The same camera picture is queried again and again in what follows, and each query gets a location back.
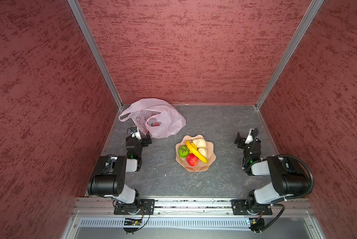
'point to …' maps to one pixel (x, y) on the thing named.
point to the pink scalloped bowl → (202, 166)
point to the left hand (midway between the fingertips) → (142, 134)
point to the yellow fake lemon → (194, 145)
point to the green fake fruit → (183, 151)
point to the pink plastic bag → (158, 118)
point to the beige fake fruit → (204, 151)
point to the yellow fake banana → (196, 152)
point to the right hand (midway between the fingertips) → (244, 135)
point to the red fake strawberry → (192, 160)
